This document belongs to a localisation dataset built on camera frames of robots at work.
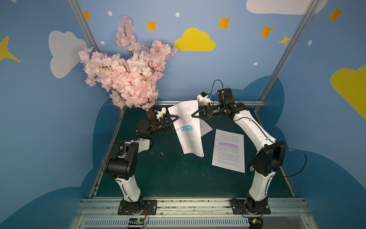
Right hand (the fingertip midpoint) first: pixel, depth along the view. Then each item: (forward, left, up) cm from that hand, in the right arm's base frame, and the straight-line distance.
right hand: (195, 116), depth 72 cm
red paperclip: (-5, +28, -34) cm, 44 cm away
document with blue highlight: (-4, +3, -4) cm, 7 cm away
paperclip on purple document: (+9, -18, -35) cm, 40 cm away
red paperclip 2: (-5, +21, -34) cm, 40 cm away
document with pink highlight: (+19, -9, -35) cm, 41 cm away
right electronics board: (-40, -34, -37) cm, 64 cm away
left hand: (+2, +8, -6) cm, 10 cm away
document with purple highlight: (0, -25, -35) cm, 43 cm away
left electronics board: (-44, +28, -36) cm, 63 cm away
